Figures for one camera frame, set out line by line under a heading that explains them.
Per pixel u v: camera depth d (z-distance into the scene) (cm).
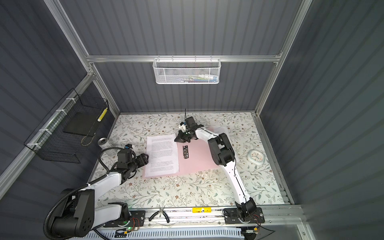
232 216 73
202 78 92
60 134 71
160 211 75
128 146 82
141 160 81
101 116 81
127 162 70
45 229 38
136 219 72
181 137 94
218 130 111
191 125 90
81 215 41
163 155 96
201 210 75
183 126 102
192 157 95
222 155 66
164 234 77
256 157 92
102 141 87
